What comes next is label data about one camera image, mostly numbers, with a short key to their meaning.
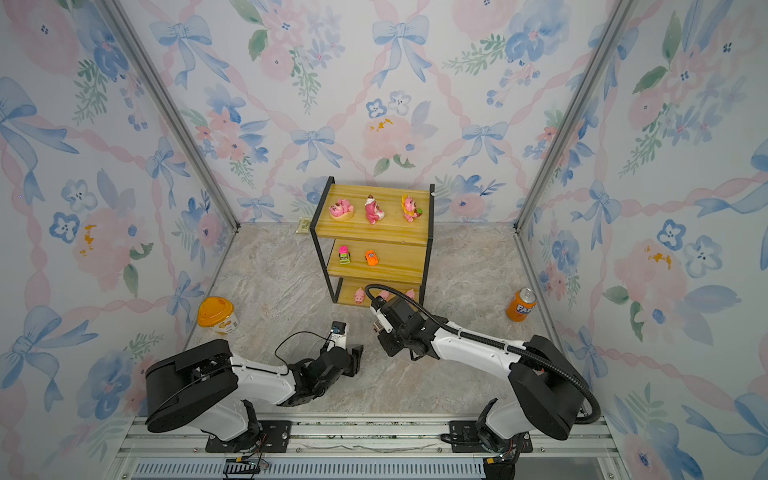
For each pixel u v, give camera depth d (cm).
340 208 73
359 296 96
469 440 73
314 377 66
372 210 72
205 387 46
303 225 119
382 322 75
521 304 87
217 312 84
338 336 76
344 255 86
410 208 72
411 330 65
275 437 74
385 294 61
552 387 43
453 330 56
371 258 85
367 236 73
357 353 79
